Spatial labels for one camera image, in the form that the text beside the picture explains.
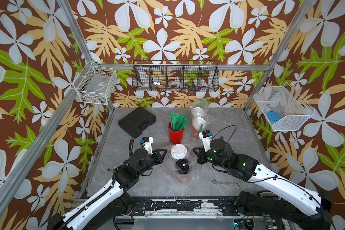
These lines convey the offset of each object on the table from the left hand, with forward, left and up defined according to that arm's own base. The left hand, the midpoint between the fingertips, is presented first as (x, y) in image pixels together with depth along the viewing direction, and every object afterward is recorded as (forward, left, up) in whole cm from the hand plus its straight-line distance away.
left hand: (168, 149), depth 73 cm
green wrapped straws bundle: (+24, -6, -6) cm, 25 cm away
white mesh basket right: (+24, -68, +6) cm, 72 cm away
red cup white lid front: (+19, -18, -3) cm, 27 cm away
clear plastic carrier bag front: (+35, -24, -3) cm, 43 cm away
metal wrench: (-11, -40, -21) cm, 47 cm away
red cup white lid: (0, -5, -3) cm, 6 cm away
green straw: (+36, -21, -4) cm, 42 cm away
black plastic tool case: (+33, +26, -18) cm, 46 cm away
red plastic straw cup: (+19, -4, -18) cm, 26 cm away
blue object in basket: (+19, -61, +5) cm, 64 cm away
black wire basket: (+52, -4, +9) cm, 53 cm away
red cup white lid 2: (+29, -19, -3) cm, 35 cm away
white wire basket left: (+37, +45, +13) cm, 60 cm away
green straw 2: (+17, -20, -5) cm, 26 cm away
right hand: (-1, -11, +2) cm, 11 cm away
